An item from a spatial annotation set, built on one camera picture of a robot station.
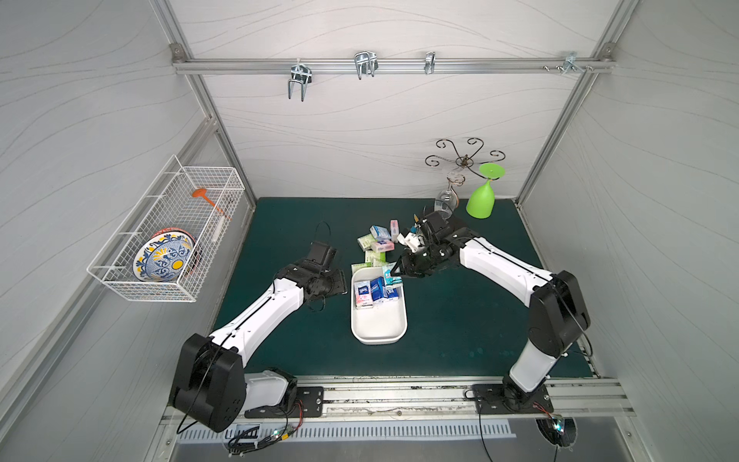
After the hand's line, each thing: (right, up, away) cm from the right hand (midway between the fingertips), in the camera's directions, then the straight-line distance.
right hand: (393, 273), depth 83 cm
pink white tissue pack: (-2, +7, +19) cm, 20 cm away
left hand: (-16, -4, +1) cm, 17 cm away
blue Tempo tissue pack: (0, -7, +8) cm, 11 cm away
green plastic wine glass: (+28, +21, +6) cm, 35 cm away
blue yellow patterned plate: (-52, +7, -20) cm, 56 cm away
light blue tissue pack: (-4, +11, +21) cm, 24 cm away
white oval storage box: (-2, -16, +4) cm, 16 cm away
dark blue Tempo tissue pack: (-5, -5, +7) cm, 10 cm away
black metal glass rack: (+23, +35, +6) cm, 42 cm away
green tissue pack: (-9, +8, +21) cm, 25 cm away
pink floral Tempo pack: (-9, -8, +5) cm, 13 cm away
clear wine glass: (+18, +22, +8) cm, 29 cm away
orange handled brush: (-54, +23, -4) cm, 59 cm away
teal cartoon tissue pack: (-2, -1, -1) cm, 2 cm away
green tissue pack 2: (-6, +2, +16) cm, 17 cm away
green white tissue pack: (-12, 0, +15) cm, 19 cm away
